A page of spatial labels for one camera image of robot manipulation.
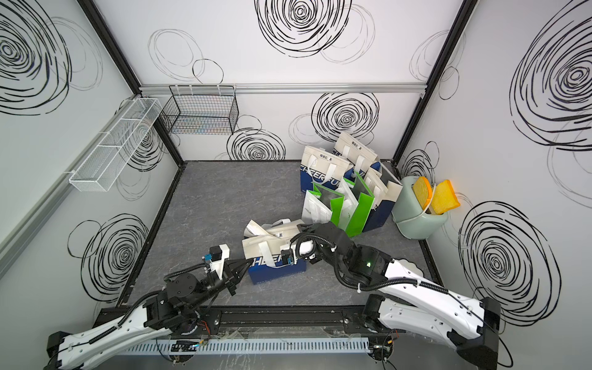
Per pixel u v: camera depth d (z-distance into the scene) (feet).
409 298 1.48
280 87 2.94
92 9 2.33
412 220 2.78
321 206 2.38
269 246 2.23
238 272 2.14
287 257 1.85
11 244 1.67
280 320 2.47
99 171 2.32
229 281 2.00
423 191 2.71
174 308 1.84
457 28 2.48
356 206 2.42
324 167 2.94
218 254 1.99
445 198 2.69
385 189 2.48
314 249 1.90
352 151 3.08
